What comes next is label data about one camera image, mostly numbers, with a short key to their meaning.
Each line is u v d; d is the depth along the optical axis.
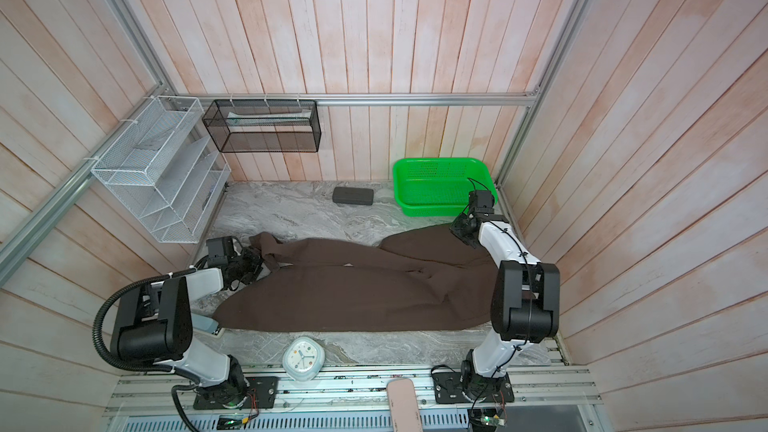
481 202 0.75
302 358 0.76
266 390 0.73
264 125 1.04
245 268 0.83
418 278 0.91
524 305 0.47
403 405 0.70
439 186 1.17
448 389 0.73
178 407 0.67
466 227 0.70
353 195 1.15
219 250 0.76
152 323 0.46
